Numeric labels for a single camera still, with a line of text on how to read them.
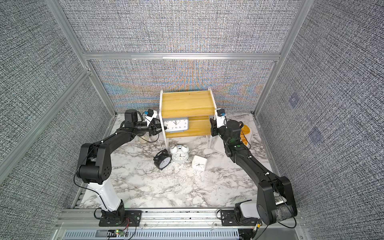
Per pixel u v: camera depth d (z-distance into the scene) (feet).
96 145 1.72
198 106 2.60
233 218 2.40
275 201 1.37
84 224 2.45
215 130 2.40
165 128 2.67
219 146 3.32
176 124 2.80
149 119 2.50
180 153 2.88
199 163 2.86
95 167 1.65
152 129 2.61
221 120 2.27
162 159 2.77
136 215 2.45
